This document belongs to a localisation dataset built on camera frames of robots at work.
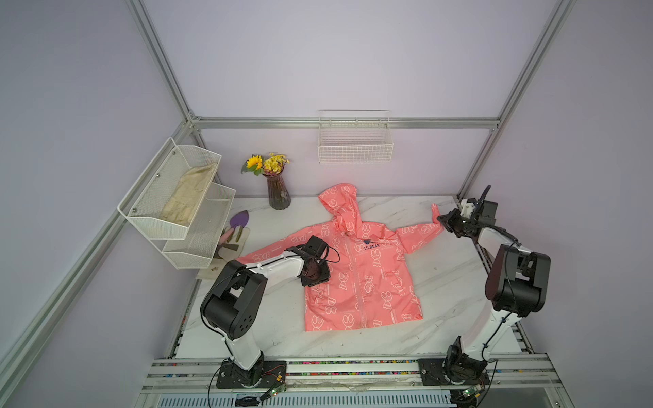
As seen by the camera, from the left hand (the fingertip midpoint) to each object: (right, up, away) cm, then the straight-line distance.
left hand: (324, 280), depth 92 cm
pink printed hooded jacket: (+17, 0, -1) cm, 18 cm away
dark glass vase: (-21, +33, +18) cm, 43 cm away
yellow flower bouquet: (-21, +44, +7) cm, 49 cm away
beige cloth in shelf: (-44, +31, -12) cm, 55 cm away
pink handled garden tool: (-41, +16, +11) cm, 46 cm away
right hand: (+45, +23, +5) cm, 51 cm away
